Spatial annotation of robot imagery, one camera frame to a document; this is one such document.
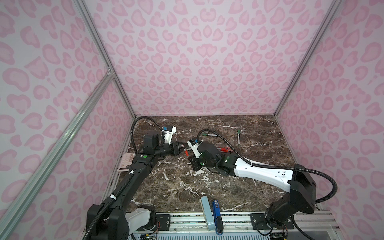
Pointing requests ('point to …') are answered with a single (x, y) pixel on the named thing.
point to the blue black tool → (218, 219)
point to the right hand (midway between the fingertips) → (189, 157)
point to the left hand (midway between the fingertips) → (186, 143)
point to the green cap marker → (207, 135)
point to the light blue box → (207, 212)
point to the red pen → (186, 152)
